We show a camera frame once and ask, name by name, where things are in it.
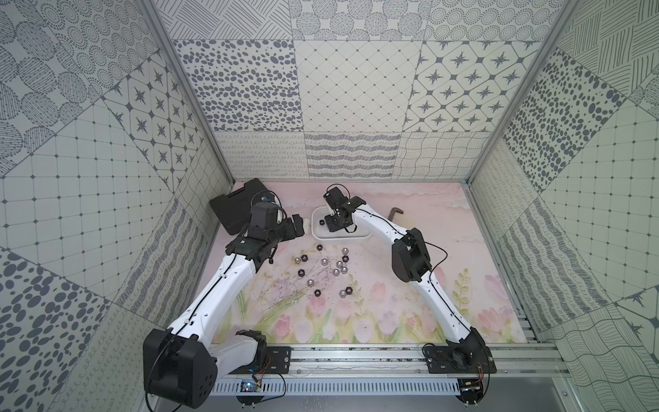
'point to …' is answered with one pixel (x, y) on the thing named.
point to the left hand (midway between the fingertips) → (288, 217)
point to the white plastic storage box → (321, 233)
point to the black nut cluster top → (345, 258)
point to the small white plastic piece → (306, 225)
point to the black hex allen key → (395, 209)
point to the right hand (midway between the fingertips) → (337, 224)
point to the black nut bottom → (317, 293)
